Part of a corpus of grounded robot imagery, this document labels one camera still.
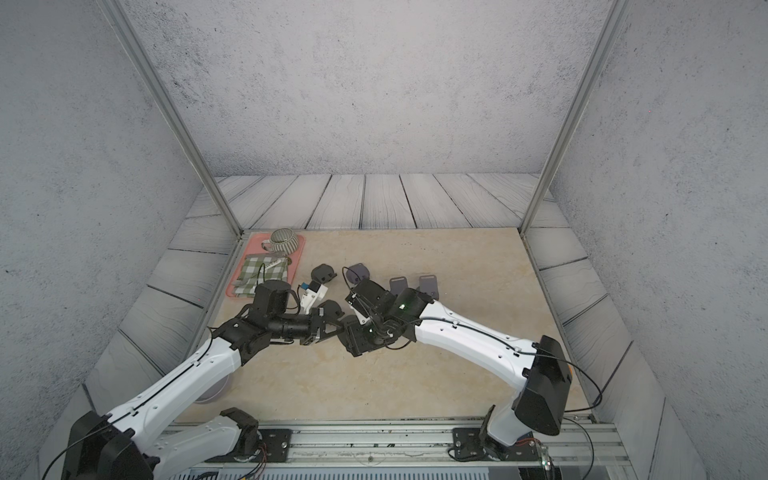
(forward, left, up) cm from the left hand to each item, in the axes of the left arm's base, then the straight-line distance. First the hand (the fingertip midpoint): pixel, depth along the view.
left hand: (347, 331), depth 72 cm
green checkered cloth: (+35, +37, -18) cm, 54 cm away
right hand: (-3, -2, -1) cm, 4 cm away
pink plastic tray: (+45, +41, -19) cm, 64 cm away
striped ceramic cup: (+44, +29, -14) cm, 54 cm away
